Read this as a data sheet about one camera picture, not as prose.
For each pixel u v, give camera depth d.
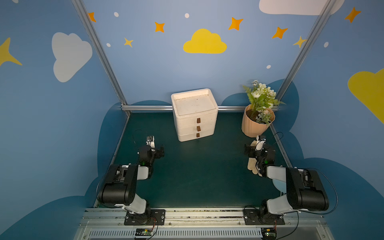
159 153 0.86
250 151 0.85
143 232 0.72
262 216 0.68
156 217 0.74
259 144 0.81
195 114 0.88
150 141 0.80
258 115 0.98
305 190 0.46
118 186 0.45
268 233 0.73
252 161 0.95
